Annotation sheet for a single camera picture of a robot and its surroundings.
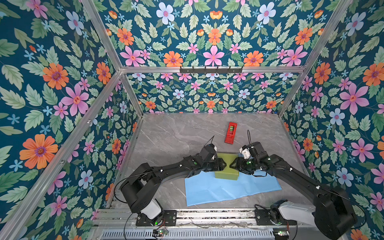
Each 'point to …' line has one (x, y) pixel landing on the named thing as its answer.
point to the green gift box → (228, 172)
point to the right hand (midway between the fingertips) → (232, 166)
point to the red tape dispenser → (231, 133)
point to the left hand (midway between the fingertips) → (227, 165)
